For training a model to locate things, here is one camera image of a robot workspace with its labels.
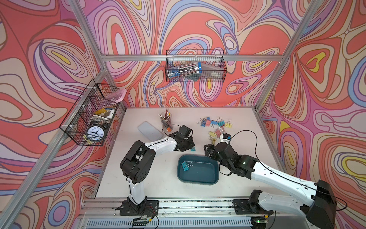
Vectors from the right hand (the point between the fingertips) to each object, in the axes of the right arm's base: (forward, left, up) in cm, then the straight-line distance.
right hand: (210, 152), depth 79 cm
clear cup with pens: (+27, +27, +1) cm, 38 cm away
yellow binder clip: (+20, -6, -14) cm, 25 cm away
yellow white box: (+16, +55, +19) cm, 60 cm away
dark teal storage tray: (-3, +7, -16) cm, 18 cm away
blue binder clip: (+32, -1, -11) cm, 33 cm away
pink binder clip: (+22, -11, -11) cm, 27 cm away
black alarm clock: (+4, +57, +18) cm, 60 cm away
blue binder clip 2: (+31, -9, -12) cm, 35 cm away
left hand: (+10, +7, -9) cm, 15 cm away
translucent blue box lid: (+26, +40, -12) cm, 49 cm away
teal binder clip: (+9, +9, -12) cm, 17 cm away
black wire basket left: (+13, +64, +18) cm, 68 cm away
